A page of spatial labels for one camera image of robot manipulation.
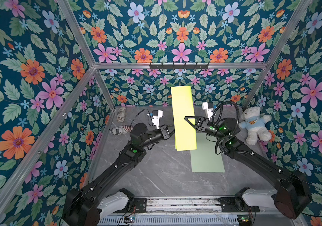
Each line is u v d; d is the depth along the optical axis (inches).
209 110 24.9
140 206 28.9
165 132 23.0
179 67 37.0
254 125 38.8
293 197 15.4
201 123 23.5
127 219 28.3
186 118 24.8
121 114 43.8
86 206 15.0
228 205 28.8
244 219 28.3
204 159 35.7
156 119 24.6
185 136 24.7
